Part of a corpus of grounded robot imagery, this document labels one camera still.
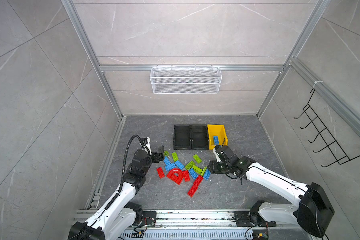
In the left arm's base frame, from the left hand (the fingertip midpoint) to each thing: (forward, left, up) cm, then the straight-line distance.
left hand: (155, 143), depth 81 cm
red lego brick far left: (-10, -2, -16) cm, 19 cm away
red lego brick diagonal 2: (-22, -20, -17) cm, 34 cm away
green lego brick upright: (+1, -11, -18) cm, 21 cm away
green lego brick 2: (-1, -25, -17) cm, 31 cm away
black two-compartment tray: (+17, -23, -19) cm, 34 cm away
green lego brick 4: (-11, -26, -16) cm, 32 cm away
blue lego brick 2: (-6, -8, -16) cm, 19 cm away
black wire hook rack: (-20, -78, +17) cm, 82 cm away
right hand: (-10, -31, -9) cm, 34 cm away
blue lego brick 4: (-11, -22, -18) cm, 30 cm away
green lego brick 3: (-5, -20, -18) cm, 27 cm away
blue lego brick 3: (-6, -13, -16) cm, 22 cm away
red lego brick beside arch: (-12, -17, -16) cm, 26 cm away
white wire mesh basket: (+43, -19, +12) cm, 49 cm away
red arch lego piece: (-14, -12, -17) cm, 25 cm away
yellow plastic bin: (+19, -41, -14) cm, 47 cm away
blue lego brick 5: (+14, -41, -20) cm, 48 cm away
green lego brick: (+3, -5, -16) cm, 17 cm away
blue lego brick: (-2, -5, -17) cm, 18 cm away
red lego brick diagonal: (-17, -23, -18) cm, 34 cm away
